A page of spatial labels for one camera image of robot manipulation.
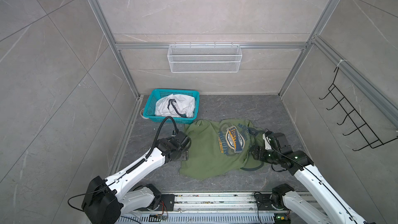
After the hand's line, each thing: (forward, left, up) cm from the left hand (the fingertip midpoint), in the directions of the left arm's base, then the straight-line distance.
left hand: (180, 150), depth 81 cm
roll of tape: (+29, +28, -7) cm, 42 cm away
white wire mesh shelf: (+55, -15, +20) cm, 61 cm away
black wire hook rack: (-7, -78, +24) cm, 82 cm away
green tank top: (+5, -23, -7) cm, 24 cm away
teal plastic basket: (+30, +23, -5) cm, 38 cm away
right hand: (-2, -40, +2) cm, 40 cm away
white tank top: (+36, +5, -5) cm, 37 cm away
